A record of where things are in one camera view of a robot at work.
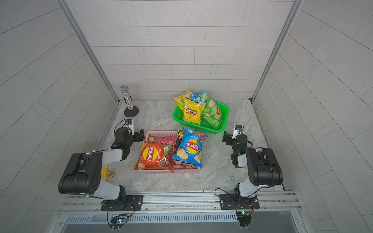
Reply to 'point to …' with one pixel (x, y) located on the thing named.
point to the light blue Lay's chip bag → (202, 98)
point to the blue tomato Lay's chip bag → (190, 149)
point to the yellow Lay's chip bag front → (179, 100)
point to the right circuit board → (245, 218)
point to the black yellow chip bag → (179, 136)
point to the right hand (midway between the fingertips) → (232, 129)
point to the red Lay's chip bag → (154, 156)
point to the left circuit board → (118, 221)
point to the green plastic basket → (178, 115)
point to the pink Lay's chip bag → (168, 140)
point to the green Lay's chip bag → (211, 116)
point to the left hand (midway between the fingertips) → (139, 127)
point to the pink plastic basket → (161, 170)
